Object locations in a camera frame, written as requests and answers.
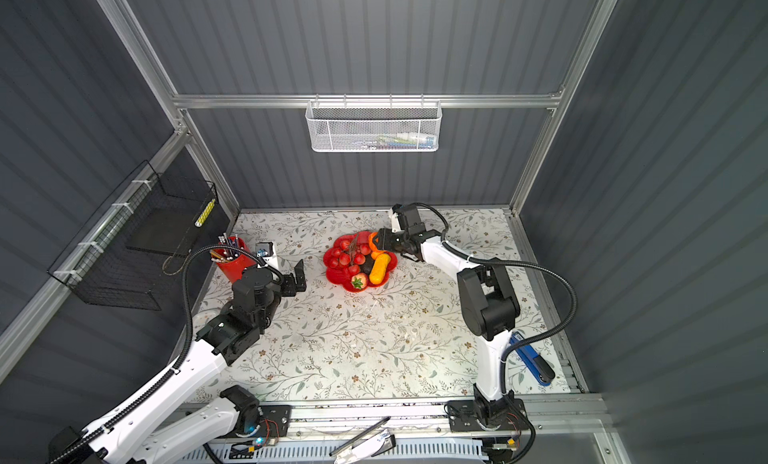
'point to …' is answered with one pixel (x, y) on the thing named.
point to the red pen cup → (230, 261)
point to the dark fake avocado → (366, 267)
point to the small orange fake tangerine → (374, 255)
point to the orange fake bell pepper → (372, 245)
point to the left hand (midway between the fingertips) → (283, 263)
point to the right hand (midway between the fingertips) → (382, 242)
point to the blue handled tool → (539, 367)
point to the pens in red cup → (225, 253)
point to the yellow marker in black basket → (201, 219)
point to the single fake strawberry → (359, 280)
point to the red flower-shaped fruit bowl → (343, 277)
